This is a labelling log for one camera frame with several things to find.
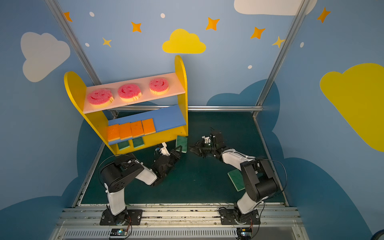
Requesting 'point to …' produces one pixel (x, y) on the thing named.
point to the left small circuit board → (118, 233)
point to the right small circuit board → (244, 232)
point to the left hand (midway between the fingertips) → (182, 146)
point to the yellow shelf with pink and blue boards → (137, 114)
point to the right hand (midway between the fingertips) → (190, 146)
